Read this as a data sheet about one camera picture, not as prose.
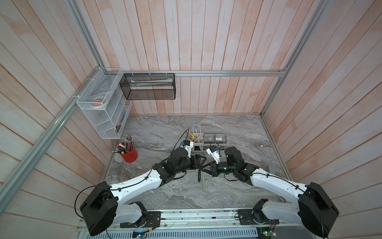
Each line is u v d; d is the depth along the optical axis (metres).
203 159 0.75
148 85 1.03
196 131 1.15
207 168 0.75
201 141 0.96
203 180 0.87
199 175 0.88
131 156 0.88
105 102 0.72
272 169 0.89
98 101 0.73
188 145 0.72
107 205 0.40
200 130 1.11
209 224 0.73
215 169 0.69
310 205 0.42
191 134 0.93
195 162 0.67
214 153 0.73
